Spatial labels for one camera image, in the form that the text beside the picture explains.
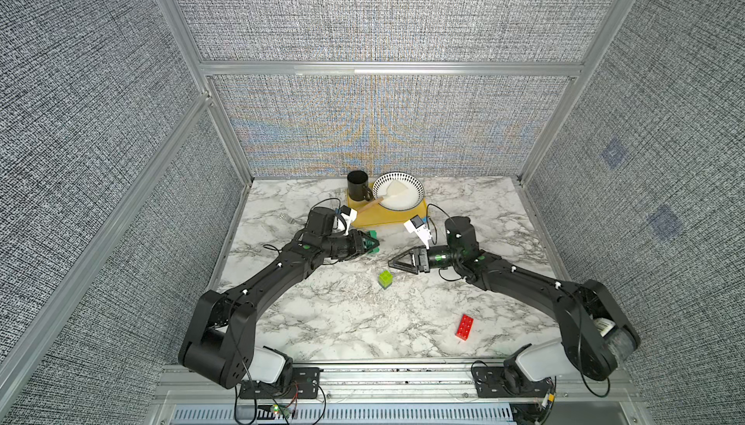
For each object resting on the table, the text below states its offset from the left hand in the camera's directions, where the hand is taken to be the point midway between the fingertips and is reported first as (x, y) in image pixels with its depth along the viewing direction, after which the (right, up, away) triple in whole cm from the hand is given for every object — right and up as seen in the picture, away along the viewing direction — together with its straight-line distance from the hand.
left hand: (381, 243), depth 80 cm
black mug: (-8, +18, +29) cm, 35 cm away
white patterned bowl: (+12, +13, +31) cm, 36 cm away
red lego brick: (+23, -24, +1) cm, 34 cm away
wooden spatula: (+7, +18, +36) cm, 41 cm away
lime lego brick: (+2, -12, +7) cm, 14 cm away
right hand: (+3, -3, -5) cm, 7 cm away
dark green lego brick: (-2, +2, +2) cm, 4 cm away
